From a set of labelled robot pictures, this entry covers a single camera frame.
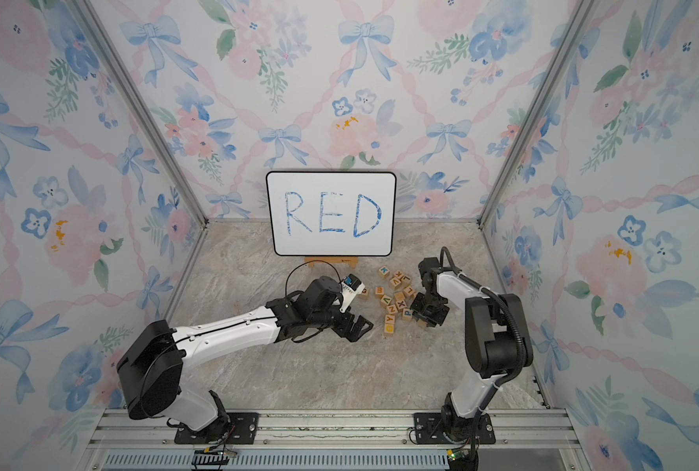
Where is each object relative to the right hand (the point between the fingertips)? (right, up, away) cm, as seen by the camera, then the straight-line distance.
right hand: (423, 318), depth 93 cm
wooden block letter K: (-11, +14, +10) cm, 21 cm away
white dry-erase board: (-29, +34, +4) cm, 45 cm away
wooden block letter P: (-5, +1, -1) cm, 5 cm away
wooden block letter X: (-7, +4, +2) cm, 8 cm away
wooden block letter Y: (-11, -1, -3) cm, 12 cm away
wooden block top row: (-6, +13, +8) cm, 17 cm away
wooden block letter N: (-10, +3, 0) cm, 10 cm away
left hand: (-19, +4, -14) cm, 24 cm away
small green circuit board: (+3, -30, -20) cm, 36 cm away
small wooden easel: (-22, +18, +9) cm, 30 cm away
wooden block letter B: (-13, +8, +4) cm, 16 cm away
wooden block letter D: (-1, -1, -3) cm, 3 cm away
